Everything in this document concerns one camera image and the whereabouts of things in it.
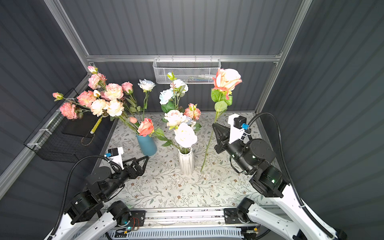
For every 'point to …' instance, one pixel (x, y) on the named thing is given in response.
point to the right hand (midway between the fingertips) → (216, 126)
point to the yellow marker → (93, 130)
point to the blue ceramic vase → (147, 145)
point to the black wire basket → (70, 139)
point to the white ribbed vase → (186, 163)
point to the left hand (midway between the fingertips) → (143, 158)
